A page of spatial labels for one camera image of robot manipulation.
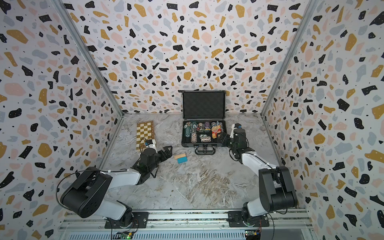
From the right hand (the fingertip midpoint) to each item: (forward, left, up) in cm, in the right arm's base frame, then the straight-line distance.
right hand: (223, 135), depth 91 cm
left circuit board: (-50, +48, -13) cm, 70 cm away
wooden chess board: (+10, +54, -9) cm, 56 cm away
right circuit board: (-48, -12, -15) cm, 52 cm away
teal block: (-9, +26, -14) cm, 31 cm away
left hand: (-8, +33, -4) cm, 34 cm away
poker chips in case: (+12, +12, -11) cm, 20 cm away
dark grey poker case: (+23, +13, -4) cm, 26 cm away
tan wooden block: (-7, +28, -13) cm, 31 cm away
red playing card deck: (+12, +3, -9) cm, 16 cm away
